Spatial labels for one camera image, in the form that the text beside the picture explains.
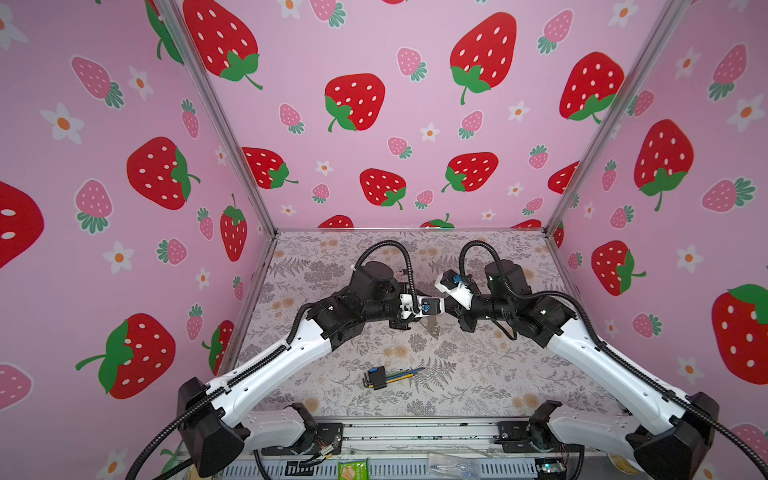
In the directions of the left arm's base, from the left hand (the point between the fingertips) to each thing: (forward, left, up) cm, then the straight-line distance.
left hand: (428, 294), depth 69 cm
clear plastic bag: (-30, -4, -28) cm, 41 cm away
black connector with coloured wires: (-10, +13, -28) cm, 32 cm away
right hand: (0, -2, -4) cm, 4 cm away
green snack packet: (-32, +17, -27) cm, 45 cm away
